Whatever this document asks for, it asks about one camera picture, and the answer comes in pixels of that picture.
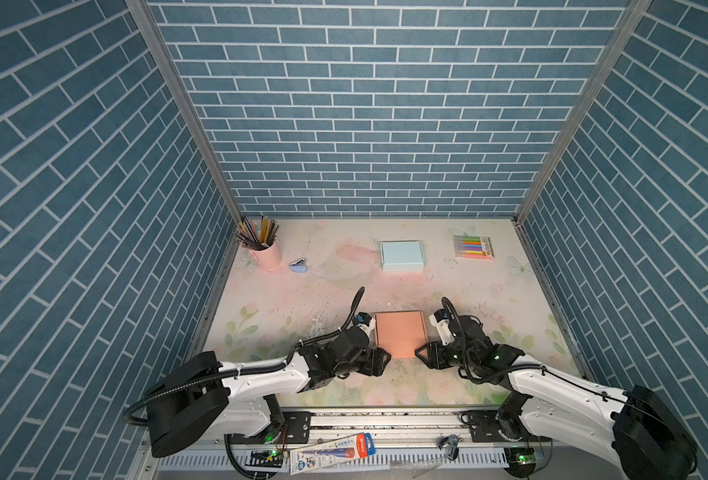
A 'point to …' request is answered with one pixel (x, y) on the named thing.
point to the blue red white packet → (331, 451)
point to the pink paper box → (400, 333)
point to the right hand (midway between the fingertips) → (418, 349)
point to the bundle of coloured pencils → (256, 235)
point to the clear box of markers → (473, 247)
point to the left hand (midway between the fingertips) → (383, 359)
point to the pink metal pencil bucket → (270, 257)
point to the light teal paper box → (402, 256)
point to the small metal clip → (450, 442)
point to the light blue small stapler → (299, 266)
